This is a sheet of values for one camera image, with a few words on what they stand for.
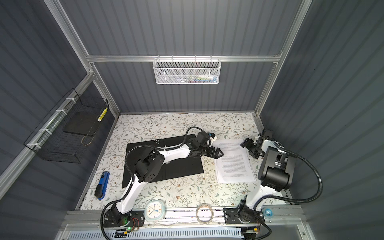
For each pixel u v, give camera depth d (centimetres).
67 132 75
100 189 81
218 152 85
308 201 42
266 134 79
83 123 77
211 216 75
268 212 75
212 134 89
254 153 82
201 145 80
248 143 87
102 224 68
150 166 58
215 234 70
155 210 74
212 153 84
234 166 91
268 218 74
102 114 81
